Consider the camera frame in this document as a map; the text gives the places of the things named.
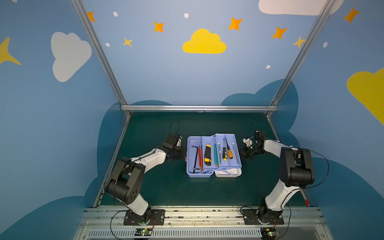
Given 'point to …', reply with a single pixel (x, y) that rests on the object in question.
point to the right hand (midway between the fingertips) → (237, 152)
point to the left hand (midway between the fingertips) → (189, 153)
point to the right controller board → (268, 233)
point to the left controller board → (143, 231)
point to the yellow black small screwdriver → (224, 152)
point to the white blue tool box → (218, 154)
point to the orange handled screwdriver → (230, 154)
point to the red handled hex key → (200, 157)
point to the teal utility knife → (216, 156)
